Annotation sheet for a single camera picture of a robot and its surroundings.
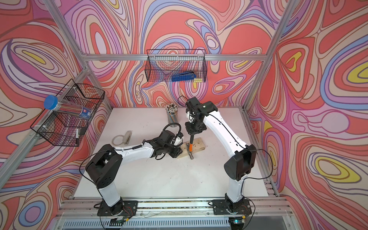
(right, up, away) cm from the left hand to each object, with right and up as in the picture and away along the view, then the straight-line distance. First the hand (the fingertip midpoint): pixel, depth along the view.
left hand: (181, 150), depth 90 cm
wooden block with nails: (+11, +3, +3) cm, 12 cm away
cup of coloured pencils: (-6, +26, +4) cm, 27 cm away
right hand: (+7, +10, -12) cm, 17 cm away
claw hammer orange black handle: (+5, +2, +1) cm, 6 cm away
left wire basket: (-61, +15, -19) cm, 65 cm away
